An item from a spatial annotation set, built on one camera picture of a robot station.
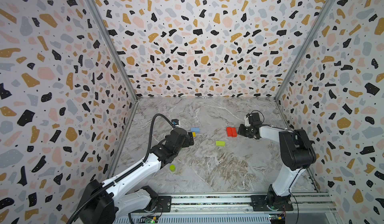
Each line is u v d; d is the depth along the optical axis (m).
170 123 0.69
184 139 0.63
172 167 0.84
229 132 0.99
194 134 1.00
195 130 1.01
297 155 0.50
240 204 0.76
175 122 0.71
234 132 0.97
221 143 0.95
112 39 0.87
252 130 0.76
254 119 0.81
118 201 0.41
